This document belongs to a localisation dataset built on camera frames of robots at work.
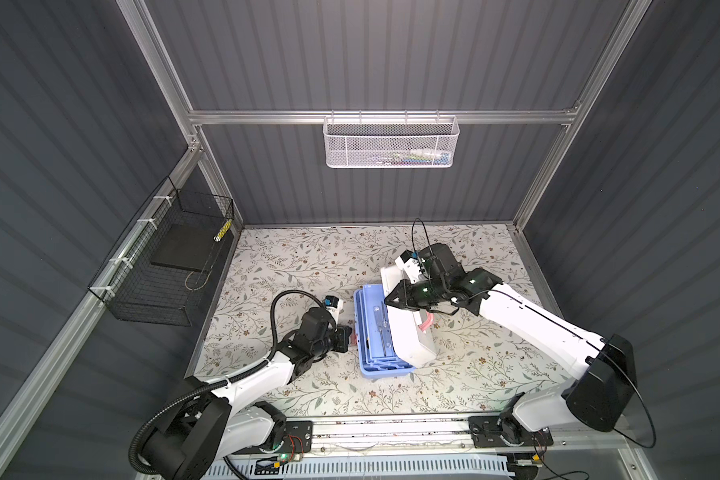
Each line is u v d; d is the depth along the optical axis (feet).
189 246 2.54
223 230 2.68
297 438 2.37
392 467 2.53
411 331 2.32
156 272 2.37
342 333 2.48
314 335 2.16
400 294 2.18
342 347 2.48
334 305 2.55
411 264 2.34
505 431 2.20
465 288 1.81
